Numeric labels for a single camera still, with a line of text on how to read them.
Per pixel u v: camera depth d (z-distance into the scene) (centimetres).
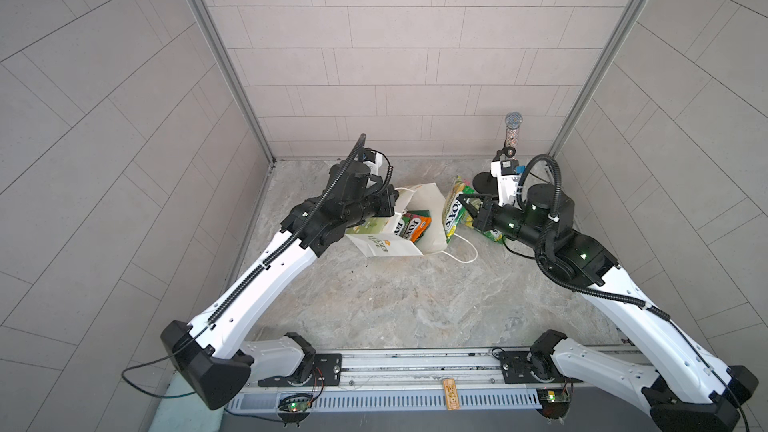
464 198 63
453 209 65
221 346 36
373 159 60
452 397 67
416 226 87
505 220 56
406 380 71
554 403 68
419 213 91
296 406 64
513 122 85
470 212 61
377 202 59
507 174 55
